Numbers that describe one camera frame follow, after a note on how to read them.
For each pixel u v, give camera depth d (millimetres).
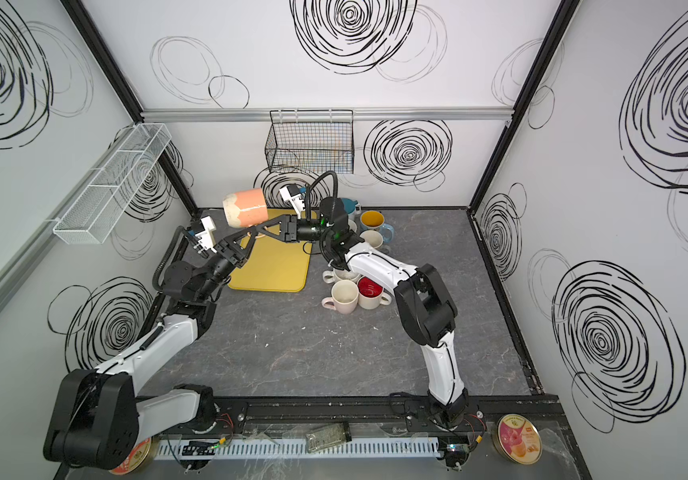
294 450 642
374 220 1057
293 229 682
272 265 1014
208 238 678
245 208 684
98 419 401
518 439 678
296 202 720
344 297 911
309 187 721
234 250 662
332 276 928
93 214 726
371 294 934
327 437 680
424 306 515
